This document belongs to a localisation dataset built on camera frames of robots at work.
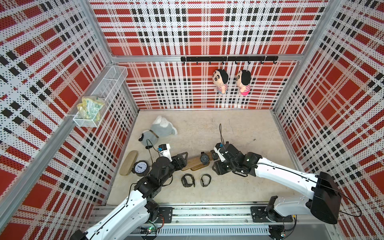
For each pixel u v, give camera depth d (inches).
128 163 35.6
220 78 35.7
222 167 27.2
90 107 24.7
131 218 22.4
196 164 33.0
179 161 27.1
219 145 28.8
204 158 33.1
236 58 34.8
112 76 35.0
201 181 32.3
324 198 15.4
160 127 39.1
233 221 28.8
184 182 31.8
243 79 36.8
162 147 26.8
